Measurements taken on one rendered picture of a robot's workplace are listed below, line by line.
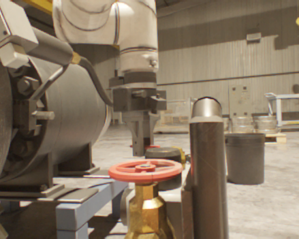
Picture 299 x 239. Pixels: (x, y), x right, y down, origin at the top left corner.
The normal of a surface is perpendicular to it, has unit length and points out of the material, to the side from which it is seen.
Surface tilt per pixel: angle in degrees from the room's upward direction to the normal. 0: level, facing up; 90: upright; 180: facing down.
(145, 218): 90
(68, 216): 90
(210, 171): 89
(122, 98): 90
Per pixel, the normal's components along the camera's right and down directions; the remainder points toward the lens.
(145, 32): 0.42, -0.01
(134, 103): 0.73, -0.02
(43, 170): -0.24, 0.03
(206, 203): -0.48, 0.03
